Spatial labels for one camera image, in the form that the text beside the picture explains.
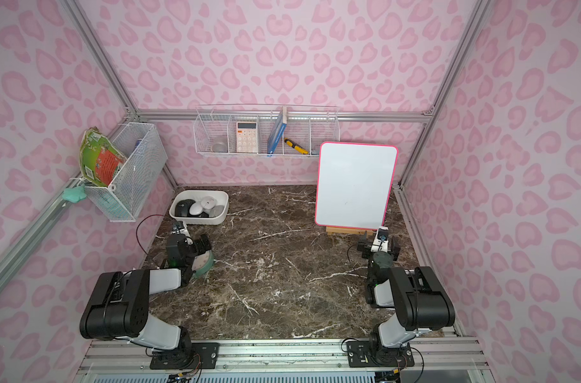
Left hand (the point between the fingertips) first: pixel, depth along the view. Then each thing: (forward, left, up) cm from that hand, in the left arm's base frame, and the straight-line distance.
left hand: (191, 233), depth 94 cm
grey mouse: (+14, -6, -4) cm, 15 cm away
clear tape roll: (+29, -10, +19) cm, 36 cm away
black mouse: (+15, +9, -3) cm, 18 cm away
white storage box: (+23, -6, -5) cm, 24 cm away
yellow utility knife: (+28, -42, +18) cm, 54 cm away
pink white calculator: (+30, -22, +23) cm, 44 cm away
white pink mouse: (+17, -2, -2) cm, 17 cm away
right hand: (-3, -72, +4) cm, 72 cm away
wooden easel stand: (+4, -56, -5) cm, 56 cm away
